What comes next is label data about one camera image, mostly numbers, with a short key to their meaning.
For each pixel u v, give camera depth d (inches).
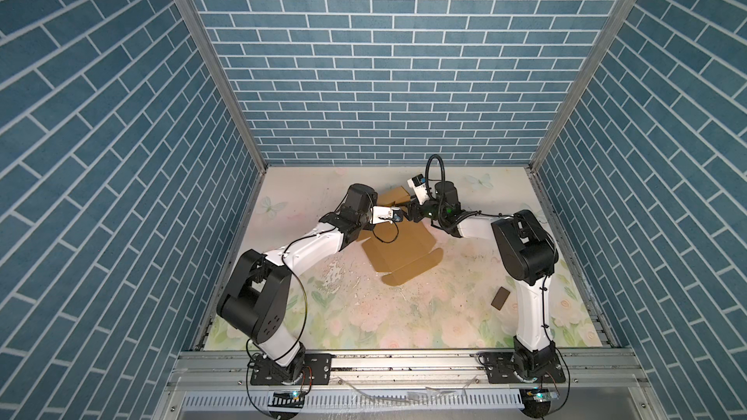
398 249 37.6
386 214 31.2
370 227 32.4
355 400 27.8
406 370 29.7
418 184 34.9
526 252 22.4
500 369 28.8
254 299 17.7
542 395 28.2
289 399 28.4
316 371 29.2
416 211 35.5
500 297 34.0
